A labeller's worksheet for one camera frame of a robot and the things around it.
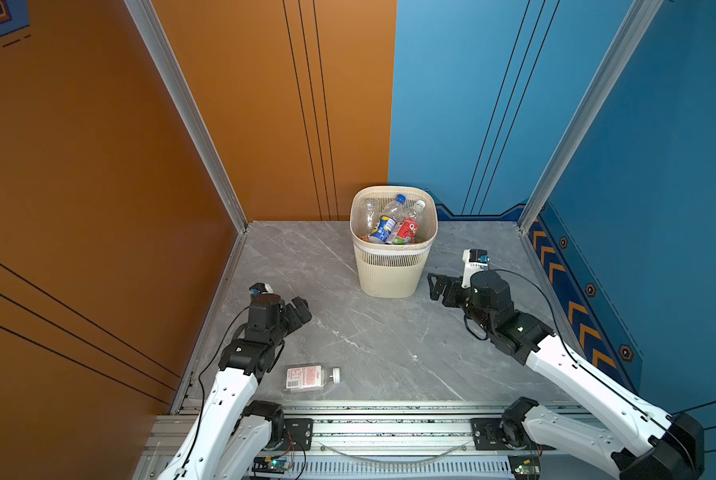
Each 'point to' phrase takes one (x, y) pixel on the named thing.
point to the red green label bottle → (406, 231)
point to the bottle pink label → (305, 377)
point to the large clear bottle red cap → (370, 215)
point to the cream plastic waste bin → (393, 271)
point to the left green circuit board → (270, 464)
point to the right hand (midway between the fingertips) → (439, 277)
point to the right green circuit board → (525, 466)
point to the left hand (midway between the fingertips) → (295, 306)
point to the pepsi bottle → (388, 219)
